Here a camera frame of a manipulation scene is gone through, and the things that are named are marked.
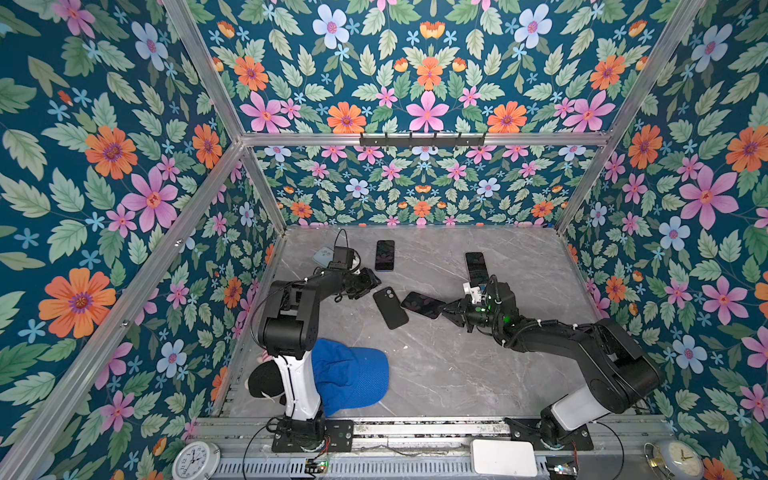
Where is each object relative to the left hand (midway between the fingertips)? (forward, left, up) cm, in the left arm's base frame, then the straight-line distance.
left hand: (381, 276), depth 98 cm
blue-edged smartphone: (+13, -1, -6) cm, 15 cm away
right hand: (-16, -17, +6) cm, 24 cm away
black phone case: (-10, -3, -4) cm, 11 cm away
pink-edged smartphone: (+6, -35, -7) cm, 36 cm away
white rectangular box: (-52, -29, 0) cm, 60 cm away
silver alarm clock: (-55, -69, -1) cm, 88 cm away
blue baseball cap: (-31, +9, -2) cm, 33 cm away
